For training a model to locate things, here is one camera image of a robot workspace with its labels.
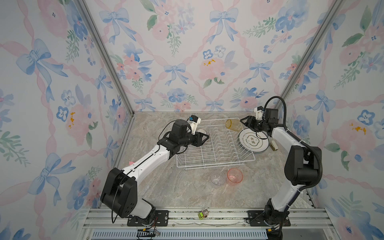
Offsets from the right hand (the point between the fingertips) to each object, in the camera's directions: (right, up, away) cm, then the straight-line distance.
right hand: (243, 120), depth 94 cm
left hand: (-25, -8, -16) cm, 31 cm away
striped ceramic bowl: (-26, -7, +5) cm, 28 cm away
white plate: (+8, -14, +6) cm, 17 cm away
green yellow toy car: (-27, -47, -21) cm, 58 cm away
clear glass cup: (-17, -35, -7) cm, 39 cm away
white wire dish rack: (-12, -17, +5) cm, 21 cm away
